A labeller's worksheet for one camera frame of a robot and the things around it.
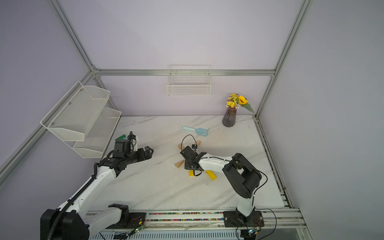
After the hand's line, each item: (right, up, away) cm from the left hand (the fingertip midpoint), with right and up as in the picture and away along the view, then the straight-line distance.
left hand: (146, 154), depth 84 cm
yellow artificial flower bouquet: (+54, +32, +9) cm, 64 cm away
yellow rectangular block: (+26, -13, +6) cm, 29 cm away
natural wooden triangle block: (+17, +3, +17) cm, 24 cm away
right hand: (+26, -9, +10) cm, 29 cm away
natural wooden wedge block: (+18, -8, +8) cm, 21 cm away
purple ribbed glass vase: (+54, +24, +26) cm, 64 cm away
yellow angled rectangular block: (+38, -14, +4) cm, 41 cm away
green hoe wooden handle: (-24, +8, +20) cm, 32 cm away
